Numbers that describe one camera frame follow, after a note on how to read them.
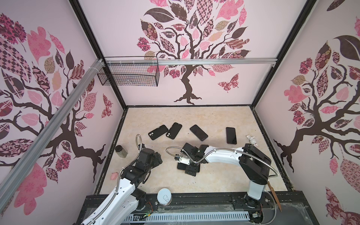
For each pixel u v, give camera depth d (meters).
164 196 0.71
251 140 0.97
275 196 0.76
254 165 0.47
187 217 0.70
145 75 0.82
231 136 1.00
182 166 0.79
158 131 1.04
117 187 0.50
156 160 0.73
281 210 0.72
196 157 0.64
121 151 0.85
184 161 0.76
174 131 1.04
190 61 0.93
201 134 1.04
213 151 0.58
